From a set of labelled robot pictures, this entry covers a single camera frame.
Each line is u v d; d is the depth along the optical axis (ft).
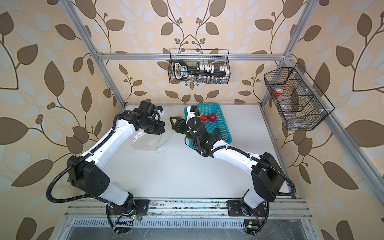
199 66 2.65
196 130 1.84
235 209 2.37
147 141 3.02
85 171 1.37
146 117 2.14
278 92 2.66
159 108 2.53
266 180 1.40
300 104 2.43
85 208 2.48
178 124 2.21
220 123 3.27
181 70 2.72
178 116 2.42
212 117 3.45
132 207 2.38
